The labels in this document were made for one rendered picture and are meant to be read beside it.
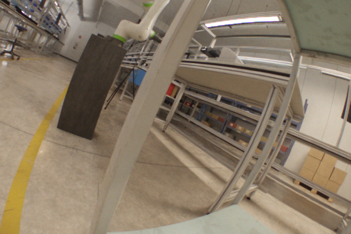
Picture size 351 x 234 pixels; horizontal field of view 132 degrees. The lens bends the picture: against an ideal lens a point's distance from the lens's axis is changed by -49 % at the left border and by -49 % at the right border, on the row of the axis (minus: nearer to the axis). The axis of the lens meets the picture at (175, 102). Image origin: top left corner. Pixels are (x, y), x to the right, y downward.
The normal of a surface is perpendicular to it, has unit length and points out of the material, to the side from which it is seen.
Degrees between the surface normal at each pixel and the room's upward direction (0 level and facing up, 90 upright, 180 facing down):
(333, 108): 90
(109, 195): 90
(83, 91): 90
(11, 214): 0
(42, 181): 0
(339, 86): 90
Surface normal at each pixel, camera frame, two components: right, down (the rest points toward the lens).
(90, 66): 0.44, 0.22
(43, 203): 0.42, -0.91
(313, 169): -0.73, -0.32
